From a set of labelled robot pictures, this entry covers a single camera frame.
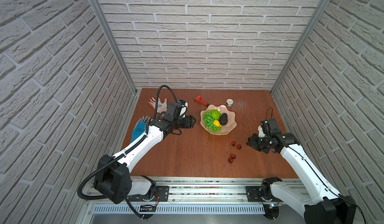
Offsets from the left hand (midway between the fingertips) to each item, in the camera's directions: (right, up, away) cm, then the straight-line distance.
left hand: (192, 118), depth 81 cm
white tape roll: (+27, +10, +29) cm, 41 cm away
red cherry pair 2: (+24, -23, +4) cm, 33 cm away
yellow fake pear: (+16, -5, +15) cm, 22 cm away
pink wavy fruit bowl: (+16, -3, +16) cm, 23 cm away
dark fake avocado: (+20, -2, +16) cm, 26 cm away
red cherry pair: (+29, -18, +8) cm, 35 cm away
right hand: (+31, -12, -2) cm, 33 cm away
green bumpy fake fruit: (+15, +1, +16) cm, 22 cm away
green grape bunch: (+10, -2, +13) cm, 16 cm away
